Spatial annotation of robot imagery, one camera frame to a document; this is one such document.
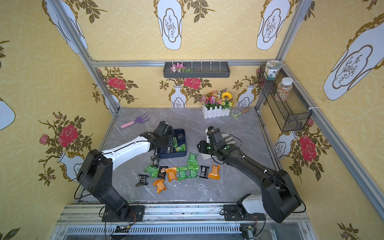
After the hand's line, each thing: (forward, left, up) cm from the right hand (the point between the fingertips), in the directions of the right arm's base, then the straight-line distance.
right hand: (202, 143), depth 87 cm
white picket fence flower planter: (+32, -10, +1) cm, 34 cm away
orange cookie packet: (-14, +17, -11) cm, 25 cm away
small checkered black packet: (-6, +29, -10) cm, 31 cm away
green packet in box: (+2, +13, -10) cm, 16 cm away
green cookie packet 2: (-13, +28, -11) cm, 33 cm away
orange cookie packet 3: (-21, +23, -10) cm, 33 cm away
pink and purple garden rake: (+26, +48, -11) cm, 56 cm away
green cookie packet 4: (-4, +6, -11) cm, 13 cm away
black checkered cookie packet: (-19, +33, -10) cm, 39 cm away
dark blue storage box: (+10, +16, -12) cm, 22 cm away
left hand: (+4, +22, -3) cm, 23 cm away
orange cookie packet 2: (-14, -8, -11) cm, 19 cm away
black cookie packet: (-14, +23, -10) cm, 29 cm away
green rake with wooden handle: (+34, -26, -13) cm, 45 cm away
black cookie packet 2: (-12, -1, -11) cm, 17 cm away
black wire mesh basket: (+12, -48, +15) cm, 51 cm away
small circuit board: (-41, +38, -14) cm, 58 cm away
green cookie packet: (-14, +11, -10) cm, 20 cm away
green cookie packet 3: (-11, +6, -11) cm, 17 cm away
